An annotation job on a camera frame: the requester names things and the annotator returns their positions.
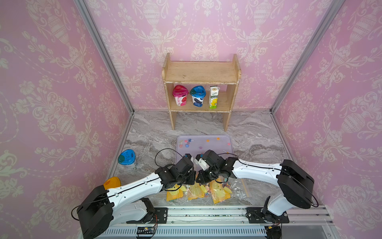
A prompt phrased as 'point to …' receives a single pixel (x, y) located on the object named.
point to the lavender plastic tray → (198, 144)
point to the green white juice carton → (213, 96)
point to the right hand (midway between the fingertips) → (196, 181)
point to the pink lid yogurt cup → (180, 92)
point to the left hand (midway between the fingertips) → (197, 179)
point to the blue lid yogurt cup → (198, 93)
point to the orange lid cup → (112, 182)
